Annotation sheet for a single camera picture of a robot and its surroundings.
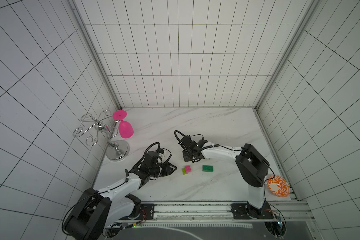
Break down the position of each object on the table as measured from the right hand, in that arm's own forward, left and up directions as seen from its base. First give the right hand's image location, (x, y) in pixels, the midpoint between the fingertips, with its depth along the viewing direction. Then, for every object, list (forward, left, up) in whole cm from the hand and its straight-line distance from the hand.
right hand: (188, 152), depth 93 cm
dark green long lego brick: (-10, -13, 0) cm, 16 cm away
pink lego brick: (-12, 0, +2) cm, 12 cm away
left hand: (-14, +8, +2) cm, 16 cm away
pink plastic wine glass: (+4, +37, +16) cm, 41 cm away
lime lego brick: (-13, +2, 0) cm, 13 cm away
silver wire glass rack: (-2, +45, 0) cm, 45 cm away
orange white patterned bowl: (-17, -50, -1) cm, 53 cm away
